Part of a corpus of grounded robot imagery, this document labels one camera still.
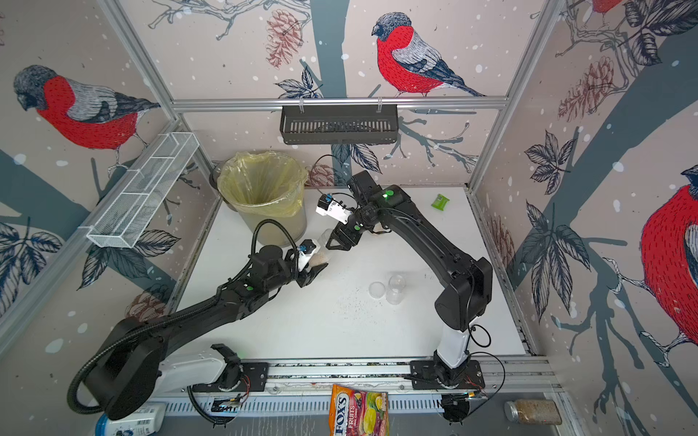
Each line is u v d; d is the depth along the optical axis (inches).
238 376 27.7
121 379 15.9
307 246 27.1
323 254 28.7
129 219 28.1
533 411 25.5
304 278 28.6
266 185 40.7
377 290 35.5
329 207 26.3
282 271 25.8
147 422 24.6
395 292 33.3
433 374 28.7
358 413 25.9
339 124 41.9
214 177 39.8
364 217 24.6
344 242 26.4
